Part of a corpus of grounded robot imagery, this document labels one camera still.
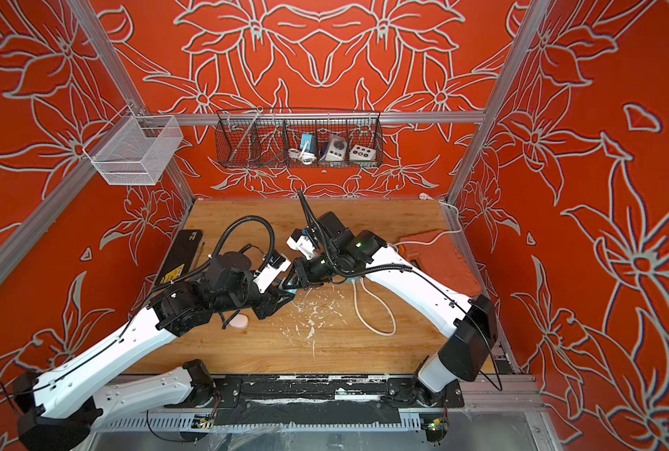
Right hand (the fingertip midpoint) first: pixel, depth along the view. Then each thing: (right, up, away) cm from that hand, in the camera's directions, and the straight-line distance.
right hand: (281, 287), depth 65 cm
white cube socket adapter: (+22, +40, +30) cm, 54 cm away
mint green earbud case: (+2, -1, +1) cm, 3 cm away
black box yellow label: (-44, +3, +36) cm, 57 cm away
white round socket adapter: (+14, +40, +26) cm, 50 cm away
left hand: (+1, -1, +3) cm, 3 cm away
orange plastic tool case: (+50, +4, +32) cm, 59 cm away
